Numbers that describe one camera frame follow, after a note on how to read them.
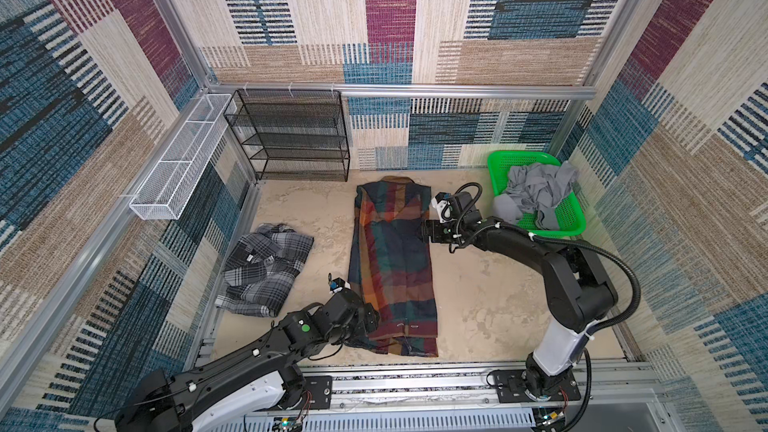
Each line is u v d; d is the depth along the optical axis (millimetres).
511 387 729
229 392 486
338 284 746
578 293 484
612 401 728
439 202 869
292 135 1091
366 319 714
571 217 984
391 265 910
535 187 1043
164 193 699
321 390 731
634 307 447
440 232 831
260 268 916
